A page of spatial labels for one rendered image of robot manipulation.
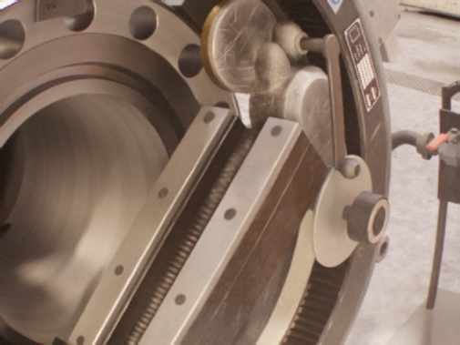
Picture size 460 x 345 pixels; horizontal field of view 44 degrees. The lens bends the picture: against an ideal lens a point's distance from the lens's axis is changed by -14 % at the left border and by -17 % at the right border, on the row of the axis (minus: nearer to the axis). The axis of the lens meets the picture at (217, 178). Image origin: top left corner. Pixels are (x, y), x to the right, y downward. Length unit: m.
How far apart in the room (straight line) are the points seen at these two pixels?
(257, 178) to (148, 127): 0.15
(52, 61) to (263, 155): 0.19
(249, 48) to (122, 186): 0.23
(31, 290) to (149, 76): 0.30
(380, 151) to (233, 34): 0.23
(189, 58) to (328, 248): 0.23
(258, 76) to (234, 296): 0.19
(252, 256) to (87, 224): 0.29
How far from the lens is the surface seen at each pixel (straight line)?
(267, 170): 0.50
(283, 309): 0.72
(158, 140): 0.62
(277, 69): 0.56
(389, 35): 0.79
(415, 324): 1.41
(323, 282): 0.72
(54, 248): 0.78
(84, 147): 0.75
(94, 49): 0.55
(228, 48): 0.54
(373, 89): 0.66
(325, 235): 0.61
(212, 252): 0.49
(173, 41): 0.61
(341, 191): 0.62
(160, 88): 0.60
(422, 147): 1.21
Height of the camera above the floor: 0.84
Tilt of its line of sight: 22 degrees down
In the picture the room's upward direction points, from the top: 5 degrees counter-clockwise
